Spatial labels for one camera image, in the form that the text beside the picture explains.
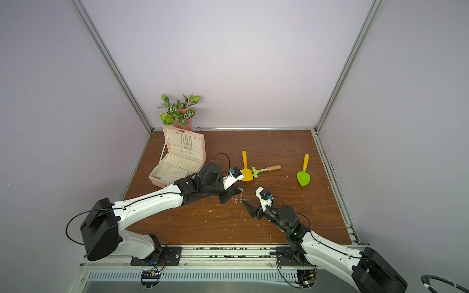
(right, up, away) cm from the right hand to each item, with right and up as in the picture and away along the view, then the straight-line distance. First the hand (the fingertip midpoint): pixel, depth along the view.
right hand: (251, 192), depth 76 cm
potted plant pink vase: (-35, +35, +12) cm, 51 cm away
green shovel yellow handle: (+30, +3, +21) cm, 37 cm away
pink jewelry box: (-35, +15, +22) cm, 44 cm away
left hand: (-4, +1, 0) cm, 4 cm away
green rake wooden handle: (+4, +5, +23) cm, 23 cm away
